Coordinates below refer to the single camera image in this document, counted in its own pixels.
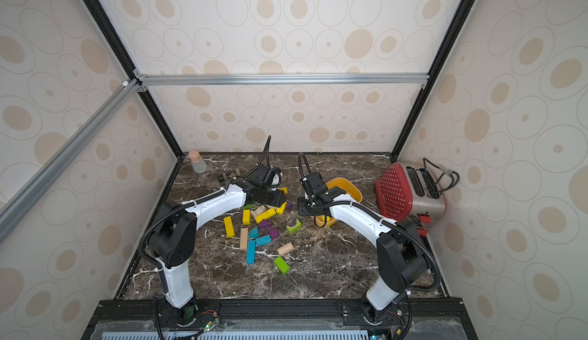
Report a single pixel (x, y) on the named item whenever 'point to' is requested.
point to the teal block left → (253, 233)
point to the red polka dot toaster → (404, 191)
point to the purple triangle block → (264, 224)
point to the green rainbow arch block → (293, 230)
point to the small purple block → (289, 206)
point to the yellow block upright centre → (281, 209)
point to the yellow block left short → (229, 227)
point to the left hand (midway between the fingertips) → (287, 197)
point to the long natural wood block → (243, 238)
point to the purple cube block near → (273, 233)
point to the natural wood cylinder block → (285, 248)
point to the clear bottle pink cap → (199, 165)
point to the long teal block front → (251, 252)
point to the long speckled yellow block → (265, 214)
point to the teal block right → (262, 240)
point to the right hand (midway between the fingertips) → (310, 206)
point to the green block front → (282, 265)
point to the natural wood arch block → (255, 212)
